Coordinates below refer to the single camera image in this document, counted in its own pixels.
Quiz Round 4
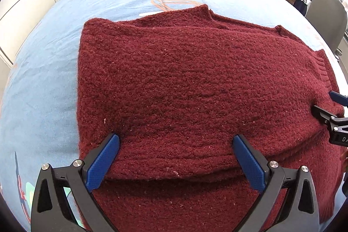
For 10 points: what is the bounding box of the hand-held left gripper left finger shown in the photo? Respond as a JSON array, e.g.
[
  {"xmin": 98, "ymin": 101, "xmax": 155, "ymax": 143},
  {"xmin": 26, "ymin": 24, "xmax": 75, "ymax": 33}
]
[{"xmin": 31, "ymin": 134, "xmax": 120, "ymax": 232}]

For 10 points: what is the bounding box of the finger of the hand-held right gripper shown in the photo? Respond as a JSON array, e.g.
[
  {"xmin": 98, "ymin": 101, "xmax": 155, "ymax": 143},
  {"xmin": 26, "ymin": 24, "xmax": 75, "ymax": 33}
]
[
  {"xmin": 311, "ymin": 105, "xmax": 348, "ymax": 127},
  {"xmin": 330, "ymin": 91, "xmax": 348, "ymax": 107}
]

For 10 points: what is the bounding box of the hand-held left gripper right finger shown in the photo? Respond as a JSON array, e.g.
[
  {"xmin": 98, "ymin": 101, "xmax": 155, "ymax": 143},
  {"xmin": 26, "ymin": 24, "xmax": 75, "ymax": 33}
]
[{"xmin": 232, "ymin": 135, "xmax": 320, "ymax": 232}]

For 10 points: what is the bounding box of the dark red knitted sweater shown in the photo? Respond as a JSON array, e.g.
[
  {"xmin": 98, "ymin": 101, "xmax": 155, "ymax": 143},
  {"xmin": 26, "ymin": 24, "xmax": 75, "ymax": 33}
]
[{"xmin": 77, "ymin": 4, "xmax": 346, "ymax": 232}]

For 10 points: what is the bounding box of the grey chair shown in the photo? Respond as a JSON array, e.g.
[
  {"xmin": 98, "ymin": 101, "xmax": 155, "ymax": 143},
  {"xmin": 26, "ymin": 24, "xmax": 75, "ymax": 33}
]
[{"xmin": 304, "ymin": 0, "xmax": 348, "ymax": 58}]

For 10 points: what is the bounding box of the dark blue shopping bag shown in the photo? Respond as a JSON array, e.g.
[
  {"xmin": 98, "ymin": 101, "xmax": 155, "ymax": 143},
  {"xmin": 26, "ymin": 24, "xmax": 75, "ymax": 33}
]
[{"xmin": 294, "ymin": 0, "xmax": 309, "ymax": 15}]

